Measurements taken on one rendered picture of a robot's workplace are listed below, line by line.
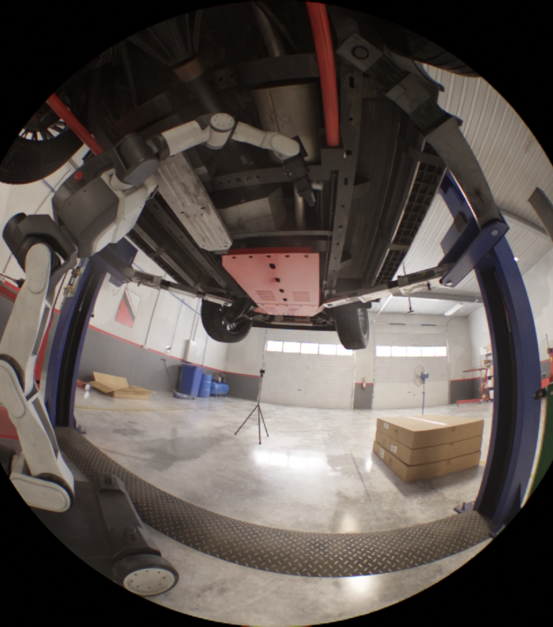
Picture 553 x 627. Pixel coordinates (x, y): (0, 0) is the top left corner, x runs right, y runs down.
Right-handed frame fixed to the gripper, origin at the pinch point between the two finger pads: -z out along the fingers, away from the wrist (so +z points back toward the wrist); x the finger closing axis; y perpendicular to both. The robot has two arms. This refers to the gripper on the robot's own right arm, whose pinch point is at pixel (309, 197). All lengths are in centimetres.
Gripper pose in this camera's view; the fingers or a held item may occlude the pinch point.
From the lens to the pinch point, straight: 91.9
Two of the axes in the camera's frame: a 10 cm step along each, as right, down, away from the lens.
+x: 2.6, -8.0, 5.4
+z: -4.5, -6.0, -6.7
